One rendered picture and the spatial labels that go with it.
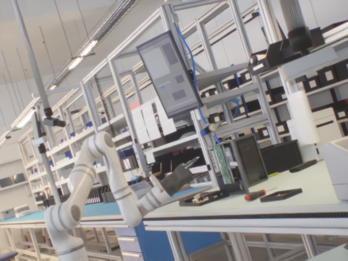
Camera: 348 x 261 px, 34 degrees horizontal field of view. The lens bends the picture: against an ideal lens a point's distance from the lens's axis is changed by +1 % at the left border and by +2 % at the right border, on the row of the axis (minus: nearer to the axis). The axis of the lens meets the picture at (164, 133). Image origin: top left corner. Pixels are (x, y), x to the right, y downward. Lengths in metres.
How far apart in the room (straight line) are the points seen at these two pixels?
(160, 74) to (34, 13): 4.17
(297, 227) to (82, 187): 0.76
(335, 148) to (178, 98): 2.26
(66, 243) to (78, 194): 0.17
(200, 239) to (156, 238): 0.32
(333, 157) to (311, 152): 1.23
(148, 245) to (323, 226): 2.31
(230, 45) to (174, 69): 6.11
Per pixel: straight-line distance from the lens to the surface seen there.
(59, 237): 1.95
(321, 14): 7.83
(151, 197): 2.24
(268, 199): 1.80
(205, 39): 4.66
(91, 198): 6.31
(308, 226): 1.61
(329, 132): 2.69
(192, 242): 3.87
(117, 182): 2.24
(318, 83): 7.27
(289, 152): 2.65
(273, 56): 2.53
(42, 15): 7.61
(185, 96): 3.55
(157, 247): 3.78
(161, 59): 3.57
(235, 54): 9.54
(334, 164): 1.43
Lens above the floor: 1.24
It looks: 2 degrees up
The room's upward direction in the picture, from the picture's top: 17 degrees counter-clockwise
